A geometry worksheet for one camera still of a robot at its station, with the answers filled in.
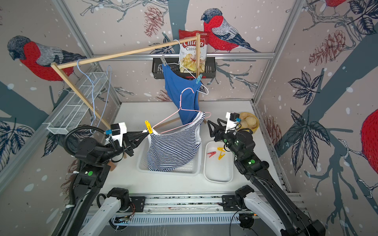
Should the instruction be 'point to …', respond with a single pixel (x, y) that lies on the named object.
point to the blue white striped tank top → (167, 151)
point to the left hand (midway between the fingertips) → (148, 130)
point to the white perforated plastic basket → (192, 167)
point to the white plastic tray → (218, 163)
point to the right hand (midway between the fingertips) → (212, 120)
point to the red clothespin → (211, 154)
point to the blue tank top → (176, 82)
